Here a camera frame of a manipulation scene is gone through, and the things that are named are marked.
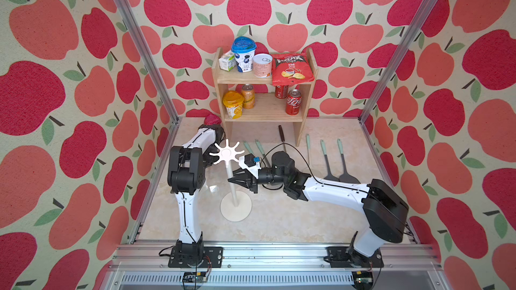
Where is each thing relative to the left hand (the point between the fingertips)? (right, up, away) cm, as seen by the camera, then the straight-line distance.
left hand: (206, 167), depth 97 cm
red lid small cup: (0, +24, +11) cm, 27 cm away
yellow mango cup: (+14, +31, -11) cm, 36 cm away
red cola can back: (+37, +37, -1) cm, 52 cm away
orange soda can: (+21, +36, -8) cm, 42 cm away
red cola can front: (+41, +30, -11) cm, 52 cm away
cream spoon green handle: (+53, +10, +11) cm, 55 cm away
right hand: (+16, 0, -28) cm, 32 cm away
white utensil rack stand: (+16, -15, -11) cm, 24 cm away
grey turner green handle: (+60, -4, -1) cm, 60 cm away
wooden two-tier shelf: (+30, +29, +1) cm, 42 cm away
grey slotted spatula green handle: (+68, -5, -1) cm, 68 cm away
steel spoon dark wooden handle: (+39, +16, +14) cm, 44 cm away
